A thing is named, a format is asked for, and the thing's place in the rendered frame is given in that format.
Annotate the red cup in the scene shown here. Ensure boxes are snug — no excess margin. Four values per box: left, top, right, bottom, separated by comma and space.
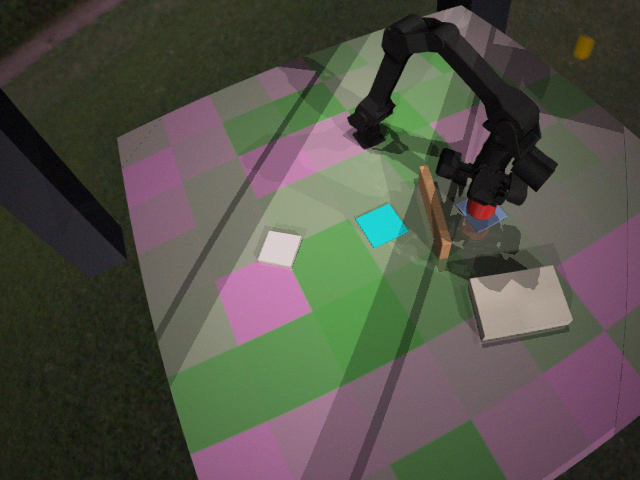
467, 199, 498, 220

